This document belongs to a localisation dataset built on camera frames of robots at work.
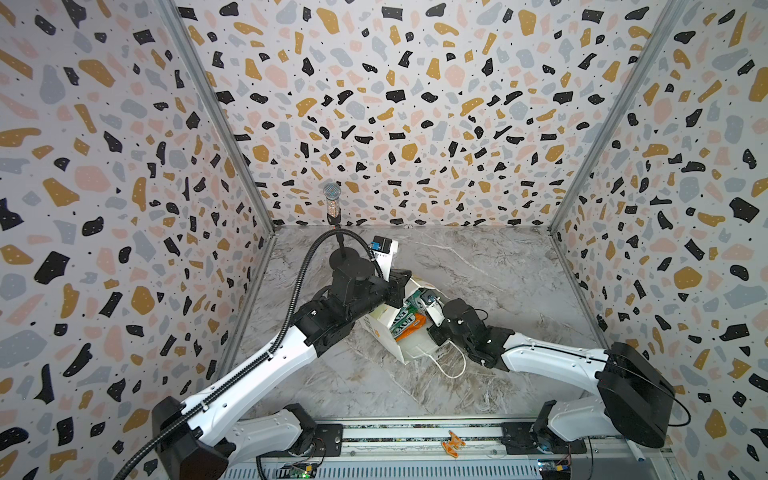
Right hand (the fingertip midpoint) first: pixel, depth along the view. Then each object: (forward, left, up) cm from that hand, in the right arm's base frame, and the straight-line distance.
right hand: (423, 308), depth 83 cm
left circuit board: (-36, +30, -13) cm, 49 cm away
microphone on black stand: (+27, +26, +19) cm, 42 cm away
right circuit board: (-35, -30, -14) cm, 49 cm away
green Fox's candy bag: (0, +4, -4) cm, 6 cm away
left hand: (-1, +3, +20) cm, 20 cm away
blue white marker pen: (-32, -51, -12) cm, 62 cm away
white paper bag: (-8, +12, +7) cm, 16 cm away
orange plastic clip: (-31, -7, -12) cm, 34 cm away
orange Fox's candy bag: (-1, +1, -6) cm, 6 cm away
